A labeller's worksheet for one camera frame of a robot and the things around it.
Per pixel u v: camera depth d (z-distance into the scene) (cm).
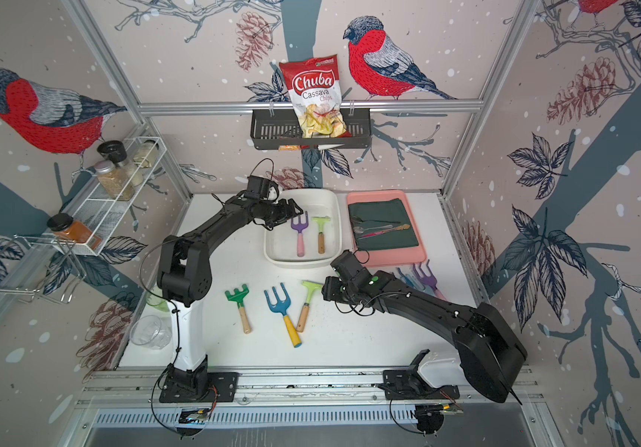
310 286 91
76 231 61
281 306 88
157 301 88
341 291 71
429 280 95
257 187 80
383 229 107
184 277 55
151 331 83
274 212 85
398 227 108
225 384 73
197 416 70
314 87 81
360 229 107
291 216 88
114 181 72
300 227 108
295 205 92
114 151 74
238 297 90
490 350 40
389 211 115
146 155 85
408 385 66
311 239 105
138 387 75
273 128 95
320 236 105
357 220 111
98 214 74
